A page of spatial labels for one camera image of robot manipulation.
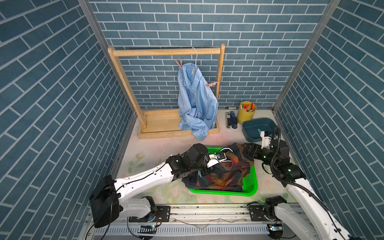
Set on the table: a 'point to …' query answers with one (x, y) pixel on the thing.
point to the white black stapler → (229, 120)
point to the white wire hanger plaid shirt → (225, 160)
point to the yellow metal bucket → (246, 111)
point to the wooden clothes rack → (158, 122)
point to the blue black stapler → (234, 120)
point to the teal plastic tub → (250, 127)
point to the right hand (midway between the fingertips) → (249, 145)
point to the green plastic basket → (249, 186)
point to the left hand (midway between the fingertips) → (220, 164)
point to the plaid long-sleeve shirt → (229, 176)
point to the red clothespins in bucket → (245, 107)
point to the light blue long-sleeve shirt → (198, 104)
